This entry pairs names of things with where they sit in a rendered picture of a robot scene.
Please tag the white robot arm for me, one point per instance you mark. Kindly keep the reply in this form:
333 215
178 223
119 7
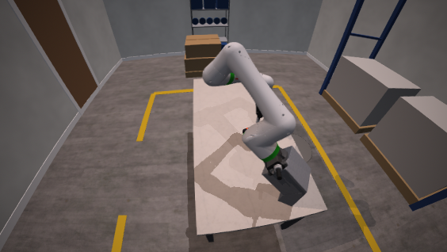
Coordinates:
233 65

